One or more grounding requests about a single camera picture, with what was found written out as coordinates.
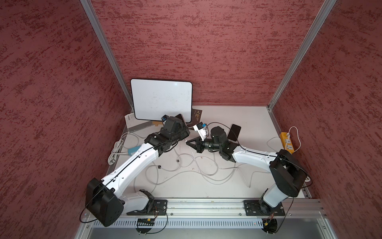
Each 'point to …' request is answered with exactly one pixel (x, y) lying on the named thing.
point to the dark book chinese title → (196, 115)
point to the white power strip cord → (288, 135)
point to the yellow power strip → (289, 146)
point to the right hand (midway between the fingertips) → (187, 145)
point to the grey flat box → (133, 123)
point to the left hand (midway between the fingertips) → (184, 133)
